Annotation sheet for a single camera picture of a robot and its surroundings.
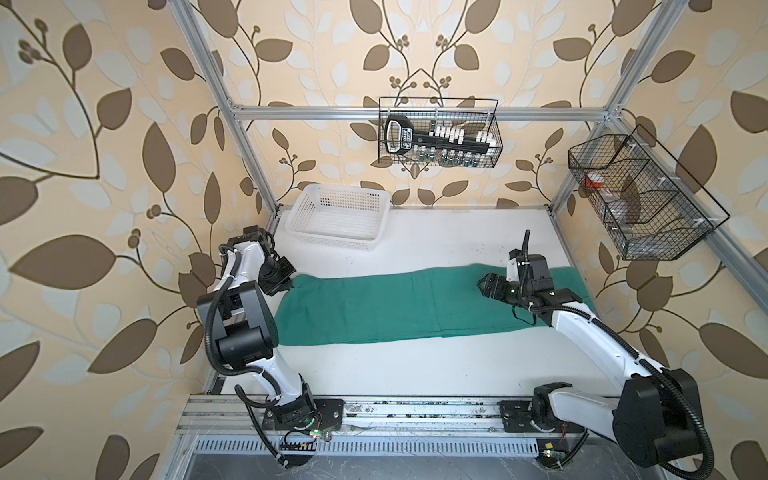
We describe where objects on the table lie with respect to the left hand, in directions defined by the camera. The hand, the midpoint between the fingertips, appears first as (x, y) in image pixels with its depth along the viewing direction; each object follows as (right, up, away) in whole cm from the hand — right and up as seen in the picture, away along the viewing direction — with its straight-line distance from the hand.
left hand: (293, 280), depth 89 cm
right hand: (+59, -2, -3) cm, 59 cm away
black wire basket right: (+95, +21, -15) cm, 98 cm away
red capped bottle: (+85, +29, -8) cm, 90 cm away
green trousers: (+9, -9, +4) cm, 14 cm away
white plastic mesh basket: (+12, +22, +31) cm, 40 cm away
